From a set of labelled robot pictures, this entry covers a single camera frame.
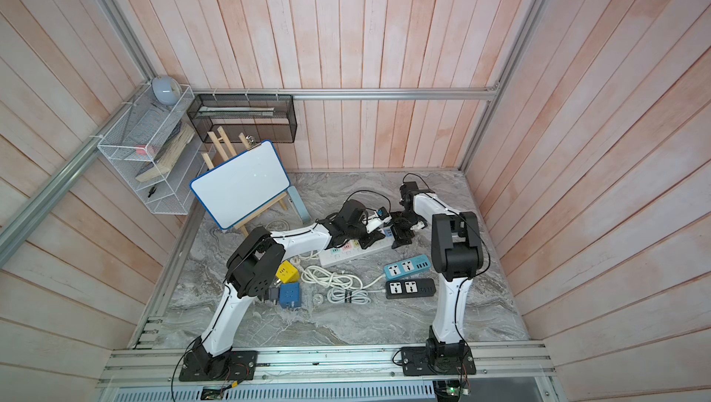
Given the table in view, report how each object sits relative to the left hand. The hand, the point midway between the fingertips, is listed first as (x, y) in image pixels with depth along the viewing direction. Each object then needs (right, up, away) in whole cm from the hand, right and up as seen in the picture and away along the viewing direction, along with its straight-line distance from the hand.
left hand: (380, 234), depth 96 cm
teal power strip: (+8, -10, -6) cm, 14 cm away
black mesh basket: (-39, +39, -8) cm, 56 cm away
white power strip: (-10, -5, -3) cm, 11 cm away
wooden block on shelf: (-64, +24, -17) cm, 71 cm away
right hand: (+3, +1, +5) cm, 5 cm away
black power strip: (+9, -16, -10) cm, 21 cm away
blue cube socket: (-29, -16, -14) cm, 36 cm away
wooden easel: (-50, +32, -13) cm, 61 cm away
